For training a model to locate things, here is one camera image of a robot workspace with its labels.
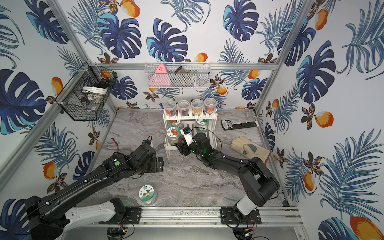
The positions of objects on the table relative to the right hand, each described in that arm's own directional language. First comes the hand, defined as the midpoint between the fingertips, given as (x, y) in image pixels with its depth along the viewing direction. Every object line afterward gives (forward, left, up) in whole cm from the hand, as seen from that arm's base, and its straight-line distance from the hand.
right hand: (180, 140), depth 85 cm
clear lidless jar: (+8, +4, +18) cm, 20 cm away
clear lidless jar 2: (+8, -3, +18) cm, 20 cm away
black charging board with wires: (-2, +42, -13) cm, 44 cm away
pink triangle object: (+30, +12, +21) cm, 39 cm away
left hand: (-15, +10, +3) cm, 18 cm away
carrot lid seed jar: (-27, +15, -7) cm, 32 cm away
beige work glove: (+3, -44, -14) cm, 47 cm away
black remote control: (+24, -32, -14) cm, 43 cm away
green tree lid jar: (+8, -12, +6) cm, 15 cm away
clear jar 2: (+11, -16, +18) cm, 27 cm away
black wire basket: (+22, +61, +12) cm, 66 cm away
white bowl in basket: (+16, +43, +22) cm, 51 cm away
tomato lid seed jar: (-1, +3, +6) cm, 7 cm away
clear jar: (+8, -9, +18) cm, 22 cm away
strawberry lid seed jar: (+8, +4, +6) cm, 11 cm away
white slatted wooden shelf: (+15, -5, -1) cm, 16 cm away
